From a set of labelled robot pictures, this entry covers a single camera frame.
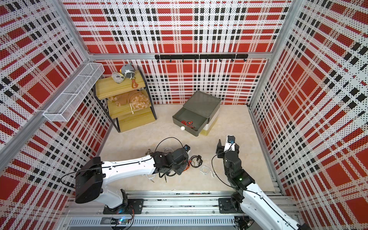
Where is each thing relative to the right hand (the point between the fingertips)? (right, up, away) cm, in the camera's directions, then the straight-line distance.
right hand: (227, 140), depth 79 cm
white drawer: (-10, +6, +15) cm, 19 cm away
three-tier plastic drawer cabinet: (-15, +15, +6) cm, 22 cm away
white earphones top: (-36, -8, +17) cm, 40 cm away
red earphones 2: (-22, -16, +5) cm, 28 cm away
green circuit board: (-55, -38, -10) cm, 67 cm away
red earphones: (-22, +9, +12) cm, 27 cm away
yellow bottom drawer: (-10, +3, +20) cm, 22 cm away
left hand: (-25, -14, +3) cm, 28 cm away
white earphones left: (-43, -22, +3) cm, 49 cm away
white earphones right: (-11, -20, +7) cm, 24 cm away
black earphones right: (-15, -14, +12) cm, 24 cm away
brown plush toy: (-53, +24, +10) cm, 59 cm away
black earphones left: (-48, -9, +15) cm, 51 cm away
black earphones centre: (-34, -20, +3) cm, 40 cm away
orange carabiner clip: (-55, +33, +8) cm, 65 cm away
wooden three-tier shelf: (-73, +13, +32) cm, 81 cm away
